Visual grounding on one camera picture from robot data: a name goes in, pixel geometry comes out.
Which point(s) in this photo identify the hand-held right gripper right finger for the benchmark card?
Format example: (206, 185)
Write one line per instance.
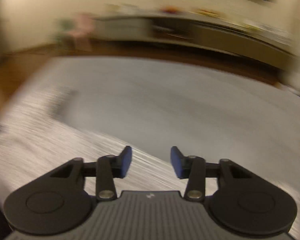
(177, 161)

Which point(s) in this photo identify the black and white patterned garment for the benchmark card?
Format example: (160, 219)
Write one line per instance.
(40, 142)

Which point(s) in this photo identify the pink plastic child chair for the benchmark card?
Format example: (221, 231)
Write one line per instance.
(81, 30)

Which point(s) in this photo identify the long grey television cabinet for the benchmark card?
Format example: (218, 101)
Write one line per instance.
(165, 32)

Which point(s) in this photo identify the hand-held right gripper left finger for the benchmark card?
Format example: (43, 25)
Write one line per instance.
(126, 161)

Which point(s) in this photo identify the green plastic child chair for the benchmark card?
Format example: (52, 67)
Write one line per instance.
(63, 31)

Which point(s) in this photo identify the plate of fruit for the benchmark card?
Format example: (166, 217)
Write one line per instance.
(171, 10)

